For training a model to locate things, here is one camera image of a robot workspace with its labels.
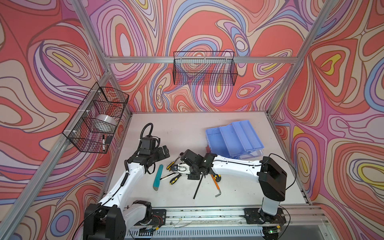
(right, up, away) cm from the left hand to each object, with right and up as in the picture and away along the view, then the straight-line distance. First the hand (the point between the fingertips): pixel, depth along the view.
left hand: (163, 151), depth 85 cm
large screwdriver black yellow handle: (+6, -16, -1) cm, 17 cm away
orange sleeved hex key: (+31, -19, -1) cm, 36 cm away
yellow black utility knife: (+32, -15, 0) cm, 35 cm away
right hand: (+16, -11, -2) cm, 20 cm away
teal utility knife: (-4, -16, 0) cm, 17 cm away
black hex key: (+21, -4, -27) cm, 35 cm away
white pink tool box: (+45, +6, +6) cm, 46 cm away
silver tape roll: (-26, +18, -12) cm, 34 cm away
